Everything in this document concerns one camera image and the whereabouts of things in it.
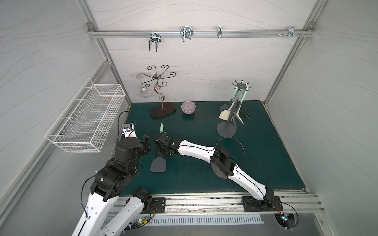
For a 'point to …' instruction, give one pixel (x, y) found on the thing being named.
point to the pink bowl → (188, 107)
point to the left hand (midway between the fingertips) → (138, 137)
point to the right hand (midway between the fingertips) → (156, 152)
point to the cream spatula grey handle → (224, 114)
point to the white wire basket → (85, 123)
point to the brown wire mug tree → (166, 109)
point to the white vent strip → (195, 219)
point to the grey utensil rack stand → (225, 129)
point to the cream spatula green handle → (244, 94)
